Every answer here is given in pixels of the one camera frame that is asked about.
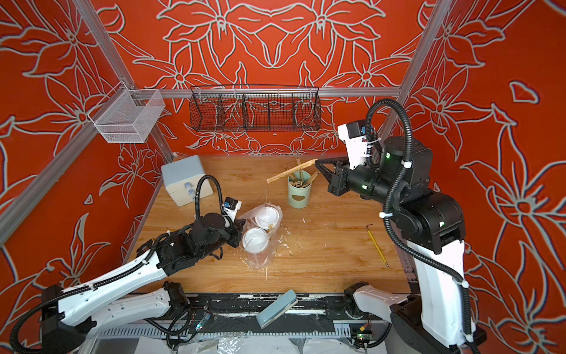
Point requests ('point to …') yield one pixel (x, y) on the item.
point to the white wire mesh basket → (127, 116)
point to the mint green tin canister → (299, 189)
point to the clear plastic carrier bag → (264, 260)
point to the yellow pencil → (376, 245)
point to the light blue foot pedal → (276, 308)
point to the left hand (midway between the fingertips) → (245, 219)
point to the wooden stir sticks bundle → (298, 180)
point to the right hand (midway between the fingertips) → (316, 159)
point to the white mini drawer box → (180, 178)
